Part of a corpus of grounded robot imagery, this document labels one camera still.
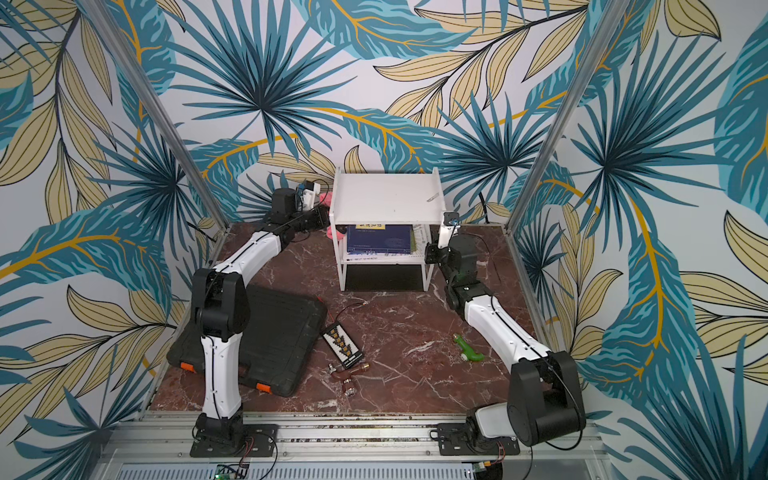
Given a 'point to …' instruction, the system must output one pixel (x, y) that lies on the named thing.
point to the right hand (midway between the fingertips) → (437, 230)
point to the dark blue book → (379, 238)
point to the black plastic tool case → (283, 351)
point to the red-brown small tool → (346, 375)
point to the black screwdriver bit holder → (343, 346)
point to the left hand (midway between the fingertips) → (343, 212)
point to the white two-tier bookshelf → (384, 218)
